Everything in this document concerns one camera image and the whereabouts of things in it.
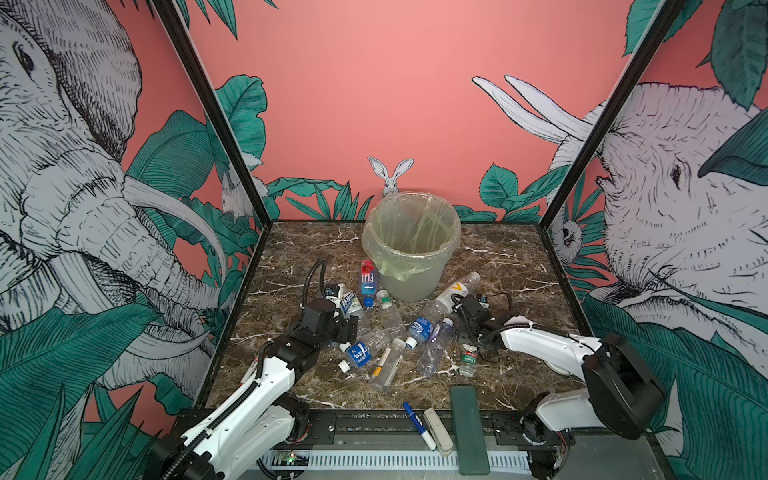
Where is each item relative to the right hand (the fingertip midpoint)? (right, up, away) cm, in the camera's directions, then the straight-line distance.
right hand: (463, 331), depth 89 cm
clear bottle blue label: (-13, +2, -3) cm, 13 cm away
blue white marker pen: (-14, -21, -16) cm, 30 cm away
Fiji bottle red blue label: (-30, +14, +7) cm, 33 cm away
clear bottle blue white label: (-35, +8, +2) cm, 36 cm away
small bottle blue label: (-31, -4, -8) cm, 32 cm away
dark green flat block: (-3, -22, -18) cm, 29 cm away
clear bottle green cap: (-22, +3, +6) cm, 23 cm away
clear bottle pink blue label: (-9, -5, -1) cm, 10 cm away
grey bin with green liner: (-16, +29, +15) cm, 36 cm away
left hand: (-35, +7, -6) cm, 36 cm away
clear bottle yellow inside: (-23, -7, -7) cm, 25 cm away
